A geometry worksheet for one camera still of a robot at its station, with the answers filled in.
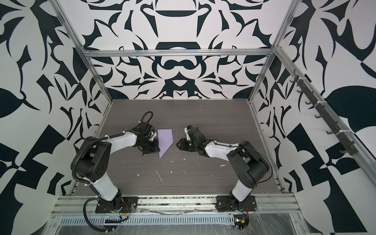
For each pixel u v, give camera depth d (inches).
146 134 30.5
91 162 18.6
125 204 28.7
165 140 37.5
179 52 36.8
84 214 26.8
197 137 28.2
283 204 30.0
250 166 18.3
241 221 28.0
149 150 33.1
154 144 33.3
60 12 29.3
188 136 29.3
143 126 31.2
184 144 31.9
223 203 29.3
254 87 45.3
